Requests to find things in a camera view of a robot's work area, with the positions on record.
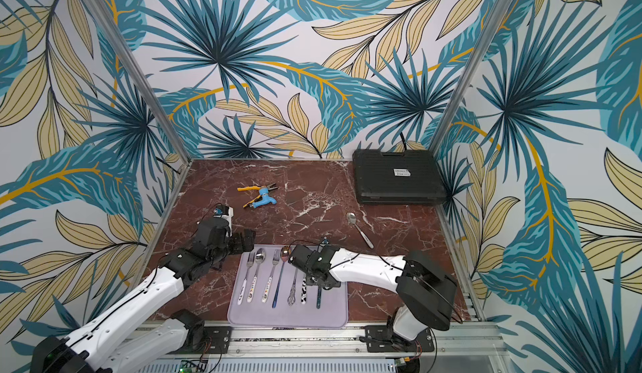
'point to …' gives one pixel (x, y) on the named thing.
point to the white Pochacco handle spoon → (352, 218)
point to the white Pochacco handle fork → (250, 259)
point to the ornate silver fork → (292, 297)
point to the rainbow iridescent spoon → (284, 252)
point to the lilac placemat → (267, 290)
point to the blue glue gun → (266, 200)
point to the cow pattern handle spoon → (303, 293)
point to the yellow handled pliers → (270, 186)
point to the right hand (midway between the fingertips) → (318, 277)
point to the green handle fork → (319, 291)
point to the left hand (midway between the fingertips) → (242, 237)
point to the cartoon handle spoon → (260, 258)
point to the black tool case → (412, 177)
